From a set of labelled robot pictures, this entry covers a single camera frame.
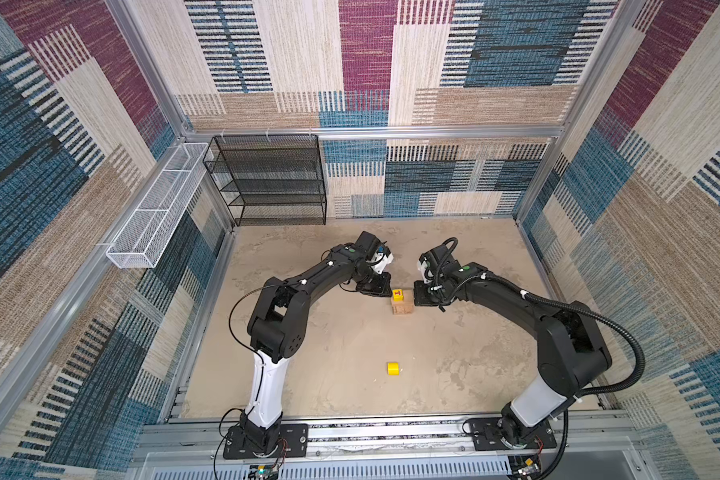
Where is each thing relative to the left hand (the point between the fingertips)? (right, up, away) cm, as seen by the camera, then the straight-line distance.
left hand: (392, 290), depth 91 cm
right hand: (+7, -3, -2) cm, 8 cm away
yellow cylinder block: (0, -21, -8) cm, 22 cm away
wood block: (+2, -6, 0) cm, 6 cm away
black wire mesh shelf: (-42, +37, +18) cm, 59 cm away
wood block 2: (+4, -6, 0) cm, 7 cm away
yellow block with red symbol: (+2, -1, 0) cm, 2 cm away
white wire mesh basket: (-60, +16, -20) cm, 65 cm away
